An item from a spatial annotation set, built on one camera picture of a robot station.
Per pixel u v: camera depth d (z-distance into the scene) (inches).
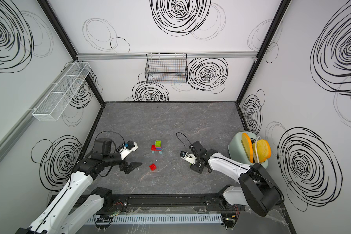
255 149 28.4
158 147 33.8
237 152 30.0
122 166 26.2
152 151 35.7
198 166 29.1
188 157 30.3
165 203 29.8
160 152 35.9
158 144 33.3
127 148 25.2
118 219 27.8
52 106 28.4
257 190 16.4
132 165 25.8
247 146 28.0
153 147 34.7
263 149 28.0
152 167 33.3
